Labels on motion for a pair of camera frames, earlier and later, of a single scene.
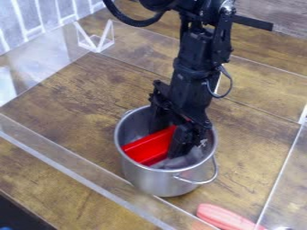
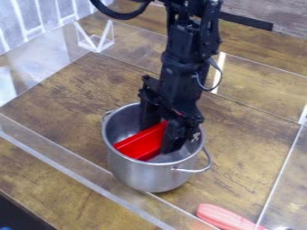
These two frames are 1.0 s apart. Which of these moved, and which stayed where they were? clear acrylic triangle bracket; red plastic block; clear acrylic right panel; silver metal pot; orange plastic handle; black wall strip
Moved: red plastic block; silver metal pot
Stayed: black wall strip; orange plastic handle; clear acrylic right panel; clear acrylic triangle bracket
